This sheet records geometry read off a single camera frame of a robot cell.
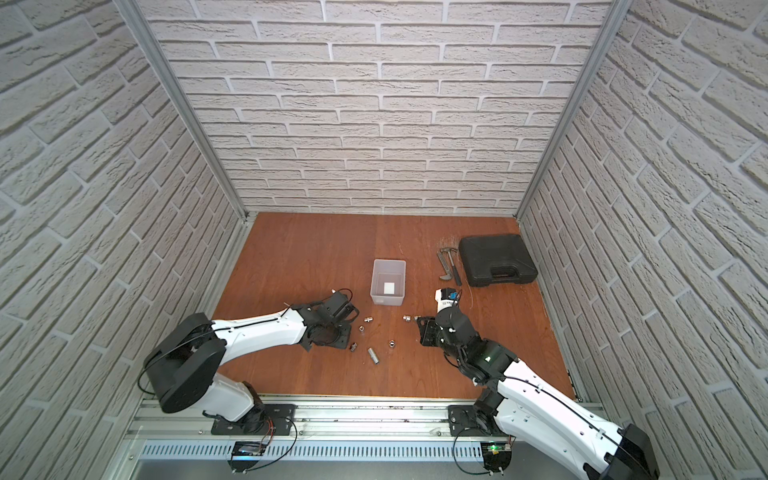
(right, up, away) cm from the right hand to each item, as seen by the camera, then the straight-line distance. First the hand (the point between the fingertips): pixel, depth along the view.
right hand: (422, 320), depth 79 cm
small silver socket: (-8, -8, +6) cm, 13 cm away
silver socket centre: (-18, -5, +9) cm, 20 cm away
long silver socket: (-14, -11, +5) cm, 19 cm away
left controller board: (-44, -30, -9) cm, 54 cm away
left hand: (-22, -7, +9) cm, 24 cm away
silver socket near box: (-16, -3, +12) cm, 20 cm away
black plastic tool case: (+27, +16, +20) cm, 37 cm away
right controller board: (+17, -30, -8) cm, 36 cm away
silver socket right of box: (-4, -2, +12) cm, 13 cm away
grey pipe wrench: (+11, +15, +28) cm, 33 cm away
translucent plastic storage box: (-10, +8, +22) cm, 26 cm away
